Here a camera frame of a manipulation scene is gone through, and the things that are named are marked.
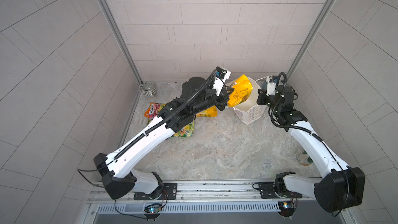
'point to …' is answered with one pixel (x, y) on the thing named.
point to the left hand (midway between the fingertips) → (237, 89)
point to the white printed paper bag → (249, 111)
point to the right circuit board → (287, 208)
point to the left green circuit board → (153, 209)
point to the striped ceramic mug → (148, 89)
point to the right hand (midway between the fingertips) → (257, 89)
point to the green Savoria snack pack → (186, 131)
